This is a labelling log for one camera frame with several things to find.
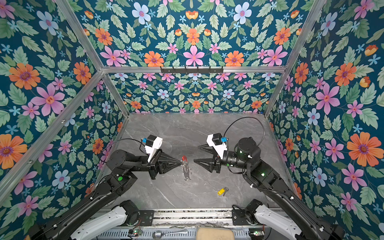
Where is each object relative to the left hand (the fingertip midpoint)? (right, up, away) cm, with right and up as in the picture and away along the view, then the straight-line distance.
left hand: (177, 166), depth 49 cm
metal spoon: (-12, -37, +20) cm, 44 cm away
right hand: (+7, +3, +8) cm, 11 cm away
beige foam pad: (+14, -35, +17) cm, 41 cm away
